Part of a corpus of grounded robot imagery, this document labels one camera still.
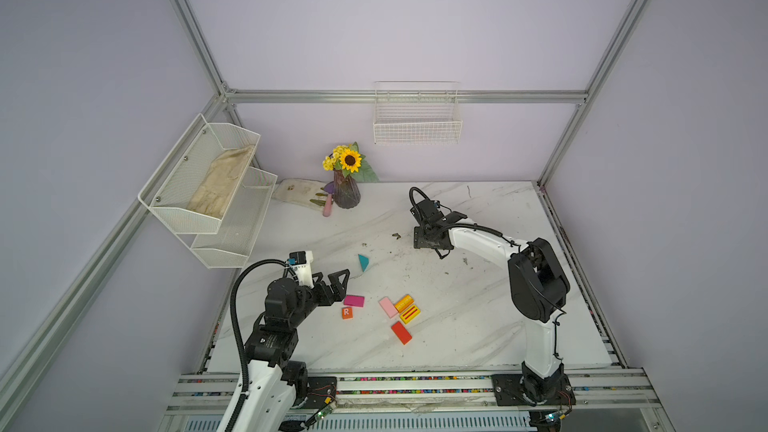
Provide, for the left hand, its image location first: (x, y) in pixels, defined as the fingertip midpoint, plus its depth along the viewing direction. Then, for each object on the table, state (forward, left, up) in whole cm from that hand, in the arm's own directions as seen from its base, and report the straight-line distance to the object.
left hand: (335, 276), depth 78 cm
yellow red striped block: (-5, -20, -14) cm, 25 cm away
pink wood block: (-2, -14, -15) cm, 20 cm away
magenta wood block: (0, -3, -17) cm, 17 cm away
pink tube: (+35, +9, -14) cm, 39 cm away
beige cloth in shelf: (+16, +32, +15) cm, 39 cm away
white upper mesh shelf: (+11, +37, +21) cm, 44 cm away
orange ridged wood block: (-1, -19, -14) cm, 24 cm away
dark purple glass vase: (+43, +3, -11) cm, 44 cm away
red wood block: (-10, -18, -15) cm, 26 cm away
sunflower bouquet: (+37, -1, +9) cm, 38 cm away
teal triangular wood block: (+13, -6, -15) cm, 21 cm away
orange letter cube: (-5, -2, -14) cm, 15 cm away
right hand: (+18, -27, -8) cm, 33 cm away
